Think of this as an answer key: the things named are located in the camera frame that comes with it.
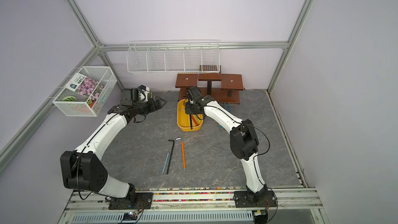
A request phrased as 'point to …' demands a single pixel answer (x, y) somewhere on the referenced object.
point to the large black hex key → (191, 126)
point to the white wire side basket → (72, 103)
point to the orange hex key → (183, 153)
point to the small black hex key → (170, 155)
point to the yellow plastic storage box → (183, 119)
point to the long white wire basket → (173, 56)
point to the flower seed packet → (85, 86)
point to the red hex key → (195, 122)
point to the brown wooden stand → (225, 88)
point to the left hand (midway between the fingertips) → (161, 104)
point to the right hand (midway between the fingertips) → (188, 108)
